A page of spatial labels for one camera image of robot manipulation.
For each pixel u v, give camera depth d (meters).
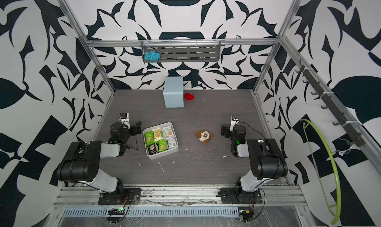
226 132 0.88
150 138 0.91
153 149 0.87
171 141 0.90
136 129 0.89
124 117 0.81
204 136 0.92
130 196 0.74
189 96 1.16
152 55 0.91
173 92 1.00
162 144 0.89
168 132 0.94
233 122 0.83
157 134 0.92
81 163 0.45
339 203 0.49
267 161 0.46
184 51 0.94
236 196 0.69
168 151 0.85
